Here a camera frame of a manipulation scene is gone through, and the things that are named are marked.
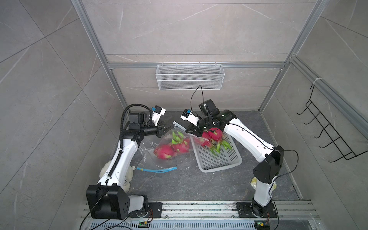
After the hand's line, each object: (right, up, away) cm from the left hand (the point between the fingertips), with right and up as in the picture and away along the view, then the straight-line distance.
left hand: (172, 124), depth 73 cm
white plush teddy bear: (-26, -32, +5) cm, 42 cm away
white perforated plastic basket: (+21, -24, +17) cm, 36 cm away
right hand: (+8, -2, +4) cm, 10 cm away
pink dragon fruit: (+26, -8, +18) cm, 33 cm away
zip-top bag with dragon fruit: (+1, -9, +5) cm, 11 cm away
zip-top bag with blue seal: (-17, -23, +15) cm, 32 cm away
